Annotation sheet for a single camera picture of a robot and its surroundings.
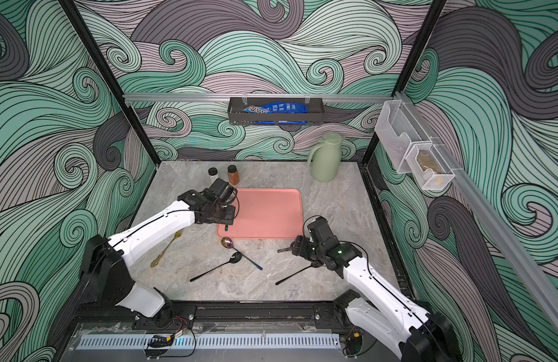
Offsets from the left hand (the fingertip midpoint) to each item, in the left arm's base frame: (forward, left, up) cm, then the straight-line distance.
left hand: (231, 213), depth 83 cm
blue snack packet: (+39, -17, +21) cm, 47 cm away
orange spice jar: (+26, +4, -8) cm, 27 cm away
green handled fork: (+2, +4, -14) cm, 15 cm away
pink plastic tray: (+9, -13, -15) cm, 22 cm away
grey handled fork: (-7, -21, -15) cm, 27 cm away
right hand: (-11, -27, -6) cm, 29 cm away
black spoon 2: (-14, -32, -14) cm, 37 cm away
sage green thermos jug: (+29, -40, +1) cm, 49 cm away
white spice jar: (+26, +13, -5) cm, 29 cm away
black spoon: (-12, -2, -13) cm, 18 cm away
